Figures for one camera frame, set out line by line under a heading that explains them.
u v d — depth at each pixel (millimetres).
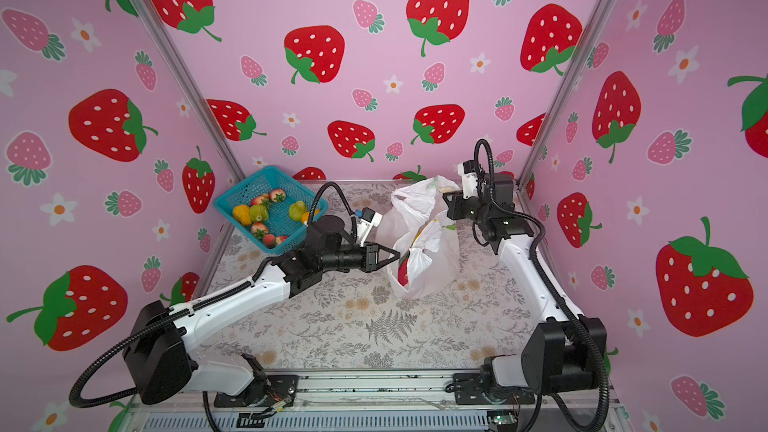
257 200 1091
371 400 733
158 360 400
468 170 690
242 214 1041
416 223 731
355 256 646
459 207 714
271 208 1102
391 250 701
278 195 1108
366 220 668
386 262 699
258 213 1033
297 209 1049
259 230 1001
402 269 744
